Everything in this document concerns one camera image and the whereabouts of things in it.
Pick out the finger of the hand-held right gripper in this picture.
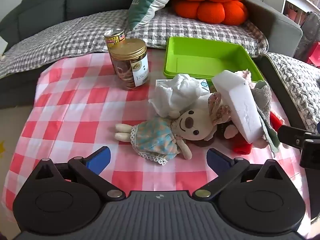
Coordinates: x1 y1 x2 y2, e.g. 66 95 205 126
277 124 320 168

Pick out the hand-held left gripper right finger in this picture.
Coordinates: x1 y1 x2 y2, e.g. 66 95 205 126
193 148 285 202

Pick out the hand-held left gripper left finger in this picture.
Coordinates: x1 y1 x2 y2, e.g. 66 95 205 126
32 146 126 202

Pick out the green striped cloth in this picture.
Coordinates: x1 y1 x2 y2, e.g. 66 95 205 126
259 110 281 157

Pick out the red santa hat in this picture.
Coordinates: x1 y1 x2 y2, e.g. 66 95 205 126
231 111 285 155

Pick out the brown plush toy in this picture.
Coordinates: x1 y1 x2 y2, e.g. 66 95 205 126
192 122 239 147

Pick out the grey fuzzy cloth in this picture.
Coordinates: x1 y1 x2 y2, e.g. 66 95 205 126
250 80 273 120

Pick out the bunny doll blue dress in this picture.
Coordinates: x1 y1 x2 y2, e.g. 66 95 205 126
114 91 233 167

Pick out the white foam block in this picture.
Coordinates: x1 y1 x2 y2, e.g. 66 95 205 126
211 69 267 144

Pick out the pink plush toy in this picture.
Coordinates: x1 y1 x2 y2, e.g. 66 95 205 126
234 69 253 83

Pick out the white cloth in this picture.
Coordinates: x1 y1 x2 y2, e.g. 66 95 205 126
149 74 210 118

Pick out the green plastic box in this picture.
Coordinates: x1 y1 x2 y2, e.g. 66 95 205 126
163 36 265 84

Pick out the grey quilted blanket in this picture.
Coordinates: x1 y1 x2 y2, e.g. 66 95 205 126
262 52 320 133

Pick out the dark ottoman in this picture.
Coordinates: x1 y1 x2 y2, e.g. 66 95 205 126
255 54 309 132

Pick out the red white checked tablecloth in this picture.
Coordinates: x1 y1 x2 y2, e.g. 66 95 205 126
5 47 313 220

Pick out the red plastic stool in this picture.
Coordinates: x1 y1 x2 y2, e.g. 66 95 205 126
306 42 320 68

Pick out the milk carton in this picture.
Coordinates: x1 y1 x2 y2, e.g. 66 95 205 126
155 78 209 90

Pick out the cookie jar gold lid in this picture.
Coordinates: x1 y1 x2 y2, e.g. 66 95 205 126
110 39 150 91

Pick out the grey backpack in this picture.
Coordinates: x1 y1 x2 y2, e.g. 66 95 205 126
294 12 320 63

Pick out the tin can yellow label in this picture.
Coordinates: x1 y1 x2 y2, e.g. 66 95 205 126
104 29 125 55

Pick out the grey checked sofa cover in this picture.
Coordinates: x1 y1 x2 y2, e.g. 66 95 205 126
0 9 269 79

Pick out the white printed bag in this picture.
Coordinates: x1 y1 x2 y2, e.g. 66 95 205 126
0 34 9 55

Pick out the grey fabric sofa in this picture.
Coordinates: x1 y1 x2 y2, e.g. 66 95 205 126
0 0 304 110

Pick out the teal and white pillow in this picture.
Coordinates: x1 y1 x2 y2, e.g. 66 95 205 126
127 0 184 32

